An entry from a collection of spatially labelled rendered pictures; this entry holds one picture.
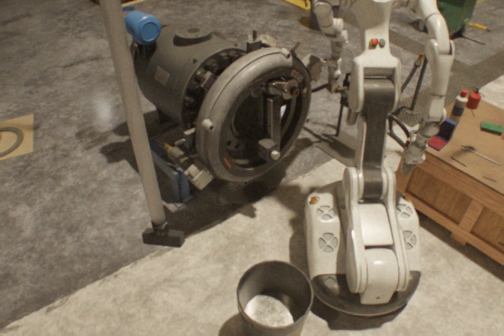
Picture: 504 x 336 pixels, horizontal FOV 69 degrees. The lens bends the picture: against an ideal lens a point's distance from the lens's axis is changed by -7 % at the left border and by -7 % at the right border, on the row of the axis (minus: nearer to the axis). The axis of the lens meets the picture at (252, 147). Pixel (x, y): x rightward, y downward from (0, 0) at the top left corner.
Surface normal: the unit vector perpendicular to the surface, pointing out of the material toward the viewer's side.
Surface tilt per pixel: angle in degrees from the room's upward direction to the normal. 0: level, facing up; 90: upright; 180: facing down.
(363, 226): 15
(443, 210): 90
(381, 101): 74
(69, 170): 0
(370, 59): 39
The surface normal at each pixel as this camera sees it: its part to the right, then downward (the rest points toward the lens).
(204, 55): -0.21, -0.62
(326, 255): 0.02, -0.22
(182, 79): -0.59, -0.15
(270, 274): 0.09, 0.59
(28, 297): 0.00, -0.77
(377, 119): 0.01, 0.39
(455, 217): -0.75, 0.42
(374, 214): 0.00, -0.58
